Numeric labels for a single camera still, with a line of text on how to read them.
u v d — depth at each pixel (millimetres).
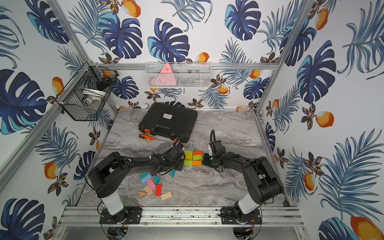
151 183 840
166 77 901
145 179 857
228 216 737
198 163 923
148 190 817
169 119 1065
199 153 959
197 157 945
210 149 781
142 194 799
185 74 925
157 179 856
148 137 1033
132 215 739
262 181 458
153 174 878
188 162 902
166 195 801
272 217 760
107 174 502
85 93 786
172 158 717
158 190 840
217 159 730
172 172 880
